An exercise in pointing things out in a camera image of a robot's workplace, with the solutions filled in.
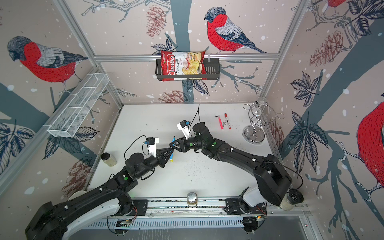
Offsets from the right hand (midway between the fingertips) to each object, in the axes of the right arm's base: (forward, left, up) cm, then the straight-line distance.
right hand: (169, 148), depth 74 cm
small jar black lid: (-3, +37, -11) cm, 39 cm away
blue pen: (+1, -2, +1) cm, 3 cm away
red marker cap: (+40, -34, -21) cm, 56 cm away
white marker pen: (+35, -34, -20) cm, 53 cm away
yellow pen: (-5, -1, -5) cm, 7 cm away
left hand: (-2, -2, +1) cm, 3 cm away
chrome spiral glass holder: (+32, -55, -8) cm, 64 cm away
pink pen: (+34, -29, -20) cm, 49 cm away
